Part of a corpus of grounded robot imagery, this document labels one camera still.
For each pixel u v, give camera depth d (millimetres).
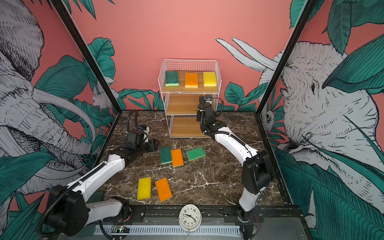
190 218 700
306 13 706
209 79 774
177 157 956
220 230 703
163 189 816
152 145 761
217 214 748
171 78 775
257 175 462
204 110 623
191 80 769
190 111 875
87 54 860
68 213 393
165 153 956
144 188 829
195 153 956
